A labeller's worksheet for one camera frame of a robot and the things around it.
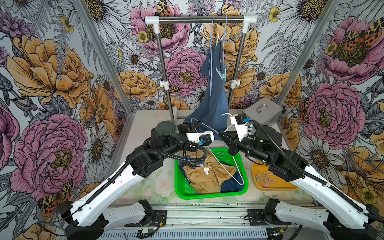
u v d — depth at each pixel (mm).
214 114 661
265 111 1017
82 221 369
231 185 785
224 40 867
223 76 617
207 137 469
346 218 386
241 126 503
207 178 773
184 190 832
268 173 470
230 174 795
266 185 832
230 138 550
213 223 743
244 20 588
